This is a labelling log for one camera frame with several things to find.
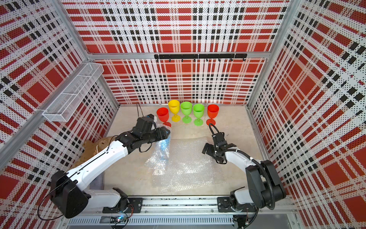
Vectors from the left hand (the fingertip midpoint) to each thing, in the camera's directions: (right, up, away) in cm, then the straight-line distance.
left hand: (167, 133), depth 80 cm
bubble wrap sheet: (+14, -21, +4) cm, 25 cm away
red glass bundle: (-5, +11, +13) cm, 18 cm away
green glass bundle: (+19, +14, +20) cm, 31 cm away
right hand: (+26, -13, +10) cm, 31 cm away
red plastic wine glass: (+29, +15, +20) cm, 38 cm away
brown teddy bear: (-48, -10, +6) cm, 49 cm away
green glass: (+10, +15, +19) cm, 26 cm away
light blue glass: (-3, -13, -10) cm, 17 cm away
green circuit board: (-22, -42, -11) cm, 49 cm away
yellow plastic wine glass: (+1, +18, +22) cm, 29 cm away
